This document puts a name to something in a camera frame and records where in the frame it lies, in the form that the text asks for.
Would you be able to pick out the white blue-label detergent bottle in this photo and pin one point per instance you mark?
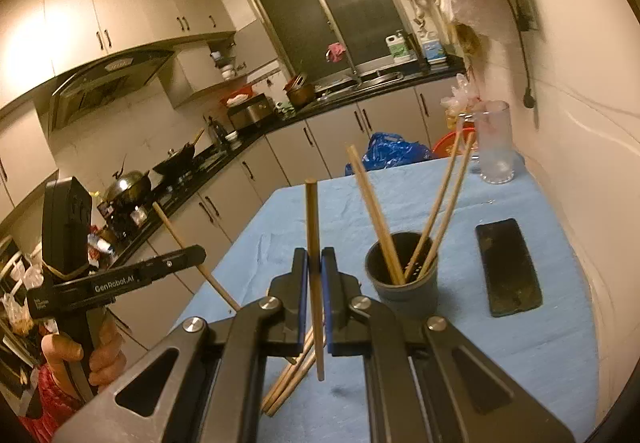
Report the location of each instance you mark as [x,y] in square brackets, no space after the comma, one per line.
[432,50]

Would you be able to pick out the white green-label detergent bottle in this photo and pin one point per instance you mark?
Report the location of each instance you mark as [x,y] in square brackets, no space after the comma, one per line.
[399,48]

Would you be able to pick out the dark grey perforated utensil holder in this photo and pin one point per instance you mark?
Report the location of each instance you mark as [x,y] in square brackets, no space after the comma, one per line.
[405,298]

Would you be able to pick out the person's left forearm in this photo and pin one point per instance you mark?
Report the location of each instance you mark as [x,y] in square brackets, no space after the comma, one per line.
[50,403]

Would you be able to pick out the light wooden chopstick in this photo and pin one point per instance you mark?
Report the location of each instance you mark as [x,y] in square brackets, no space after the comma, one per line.
[220,288]
[384,233]
[450,203]
[438,193]
[367,203]

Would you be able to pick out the dark kitchen window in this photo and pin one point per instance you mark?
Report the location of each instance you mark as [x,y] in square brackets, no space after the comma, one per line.
[300,13]

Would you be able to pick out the dark range hood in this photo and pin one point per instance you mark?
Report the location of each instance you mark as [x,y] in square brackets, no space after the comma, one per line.
[100,88]

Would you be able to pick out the brown cooking pot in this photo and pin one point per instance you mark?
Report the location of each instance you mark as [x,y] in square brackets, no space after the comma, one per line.
[301,95]

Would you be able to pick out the steel pot with lid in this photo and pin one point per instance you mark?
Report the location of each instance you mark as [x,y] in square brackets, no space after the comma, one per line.
[125,188]

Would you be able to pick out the red plastic basin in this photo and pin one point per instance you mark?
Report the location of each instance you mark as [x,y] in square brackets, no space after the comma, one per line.
[445,145]

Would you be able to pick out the open wall shelf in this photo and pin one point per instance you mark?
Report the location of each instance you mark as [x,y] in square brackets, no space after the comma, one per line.
[225,68]

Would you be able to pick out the dark kettle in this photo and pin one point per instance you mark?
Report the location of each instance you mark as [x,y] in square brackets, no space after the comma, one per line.
[217,133]

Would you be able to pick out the blue table cloth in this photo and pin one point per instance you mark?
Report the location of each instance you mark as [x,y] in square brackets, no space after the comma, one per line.
[500,363]

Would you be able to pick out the person's left hand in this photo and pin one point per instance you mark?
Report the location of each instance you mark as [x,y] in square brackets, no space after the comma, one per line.
[110,353]

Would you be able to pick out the red tray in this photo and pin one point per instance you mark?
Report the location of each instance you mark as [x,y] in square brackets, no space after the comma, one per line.
[236,97]

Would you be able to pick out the clear plastic bag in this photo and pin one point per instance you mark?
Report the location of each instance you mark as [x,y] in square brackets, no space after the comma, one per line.
[457,95]

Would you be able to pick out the blue plastic bag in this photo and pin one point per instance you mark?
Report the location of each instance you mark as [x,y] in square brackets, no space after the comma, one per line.
[390,153]

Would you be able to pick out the silver countertop appliance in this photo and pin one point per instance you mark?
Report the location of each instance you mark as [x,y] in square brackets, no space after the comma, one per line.
[250,113]

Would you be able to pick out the black gas stove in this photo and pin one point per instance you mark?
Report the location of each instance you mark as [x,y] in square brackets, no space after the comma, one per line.
[130,218]

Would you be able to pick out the black wok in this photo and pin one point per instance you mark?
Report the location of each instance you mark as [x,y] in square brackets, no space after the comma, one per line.
[175,163]

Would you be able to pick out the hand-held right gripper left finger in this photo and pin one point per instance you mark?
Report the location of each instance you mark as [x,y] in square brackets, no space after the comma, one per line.
[301,303]

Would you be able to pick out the brown dried bundle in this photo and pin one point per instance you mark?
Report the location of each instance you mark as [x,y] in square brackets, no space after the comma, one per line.
[466,39]

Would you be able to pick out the metal faucet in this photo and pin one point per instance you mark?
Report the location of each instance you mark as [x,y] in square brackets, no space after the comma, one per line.
[351,65]

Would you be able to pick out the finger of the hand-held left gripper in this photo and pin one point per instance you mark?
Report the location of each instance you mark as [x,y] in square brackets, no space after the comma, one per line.
[180,259]

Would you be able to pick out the beige upper kitchen cabinets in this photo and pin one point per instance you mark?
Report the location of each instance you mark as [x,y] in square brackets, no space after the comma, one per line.
[125,8]

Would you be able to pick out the pinkish white hanging bag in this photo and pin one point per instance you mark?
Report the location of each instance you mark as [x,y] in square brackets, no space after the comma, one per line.
[475,3]

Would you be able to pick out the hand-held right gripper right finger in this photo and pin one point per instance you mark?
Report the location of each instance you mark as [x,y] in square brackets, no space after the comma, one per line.
[327,303]

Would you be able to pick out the black smartphone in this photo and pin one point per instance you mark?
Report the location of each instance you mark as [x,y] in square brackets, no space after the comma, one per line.
[507,268]

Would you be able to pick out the clear glass mug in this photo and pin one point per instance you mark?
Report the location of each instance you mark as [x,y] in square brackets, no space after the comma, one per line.
[495,148]

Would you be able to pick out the pink cloth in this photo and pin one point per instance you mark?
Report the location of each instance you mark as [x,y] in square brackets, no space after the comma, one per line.
[336,52]

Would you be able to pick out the steel sink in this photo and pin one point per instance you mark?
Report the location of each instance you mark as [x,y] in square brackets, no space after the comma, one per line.
[365,82]

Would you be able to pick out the black kitchen countertop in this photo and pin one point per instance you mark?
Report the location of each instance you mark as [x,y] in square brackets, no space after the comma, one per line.
[235,150]

